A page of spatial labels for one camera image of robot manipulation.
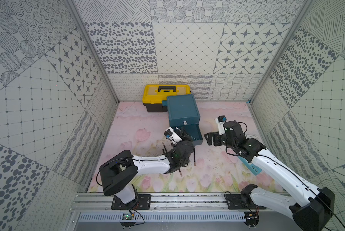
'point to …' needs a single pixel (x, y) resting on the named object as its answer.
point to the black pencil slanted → (180, 173)
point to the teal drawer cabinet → (182, 110)
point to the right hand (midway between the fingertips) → (213, 135)
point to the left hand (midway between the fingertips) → (184, 127)
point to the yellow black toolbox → (153, 95)
